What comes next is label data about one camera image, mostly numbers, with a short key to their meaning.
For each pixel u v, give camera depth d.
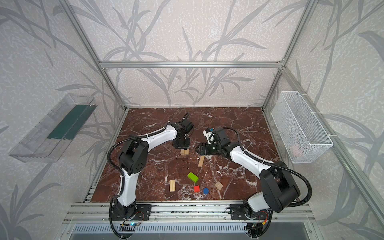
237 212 0.73
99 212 0.75
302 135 0.61
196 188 0.81
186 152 0.94
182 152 0.93
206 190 0.81
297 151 0.73
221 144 0.67
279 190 0.43
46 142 0.64
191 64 0.99
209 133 0.79
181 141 0.83
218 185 0.81
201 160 0.91
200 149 0.77
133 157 0.53
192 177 0.84
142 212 0.73
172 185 0.82
